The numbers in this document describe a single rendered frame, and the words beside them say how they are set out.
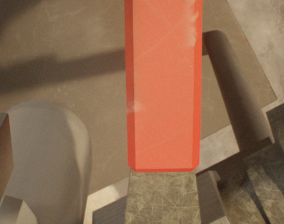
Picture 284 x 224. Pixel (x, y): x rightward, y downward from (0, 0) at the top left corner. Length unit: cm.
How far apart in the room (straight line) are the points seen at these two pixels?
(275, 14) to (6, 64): 29
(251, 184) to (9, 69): 48
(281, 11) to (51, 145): 37
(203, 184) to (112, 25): 43
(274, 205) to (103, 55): 45
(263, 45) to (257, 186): 46
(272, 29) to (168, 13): 52
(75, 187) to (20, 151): 4
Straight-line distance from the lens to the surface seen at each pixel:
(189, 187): 20
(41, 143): 37
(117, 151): 70
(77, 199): 36
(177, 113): 17
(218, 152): 72
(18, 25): 67
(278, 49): 68
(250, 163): 24
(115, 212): 24
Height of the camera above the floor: 64
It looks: 68 degrees down
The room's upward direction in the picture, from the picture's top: 179 degrees counter-clockwise
